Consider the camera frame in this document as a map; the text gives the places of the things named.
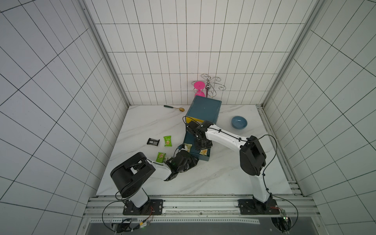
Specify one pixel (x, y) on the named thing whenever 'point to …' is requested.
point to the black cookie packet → (152, 141)
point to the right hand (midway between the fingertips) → (197, 149)
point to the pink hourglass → (199, 85)
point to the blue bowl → (239, 122)
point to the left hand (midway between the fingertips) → (196, 161)
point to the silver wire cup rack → (208, 85)
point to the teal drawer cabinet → (201, 109)
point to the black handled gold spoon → (180, 109)
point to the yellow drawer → (188, 120)
